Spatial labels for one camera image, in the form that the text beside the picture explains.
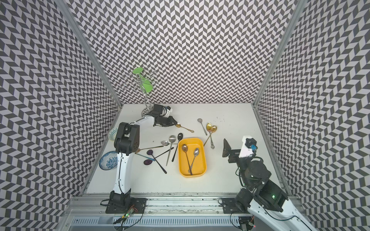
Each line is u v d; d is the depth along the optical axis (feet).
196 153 2.97
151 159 2.99
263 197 1.53
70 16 2.44
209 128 3.35
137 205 2.45
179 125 3.47
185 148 3.07
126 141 2.10
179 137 3.21
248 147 1.64
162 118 3.08
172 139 3.17
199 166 2.85
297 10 2.25
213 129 3.27
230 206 2.45
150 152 2.99
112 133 3.16
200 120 3.56
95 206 5.19
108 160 2.84
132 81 3.52
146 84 3.16
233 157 1.81
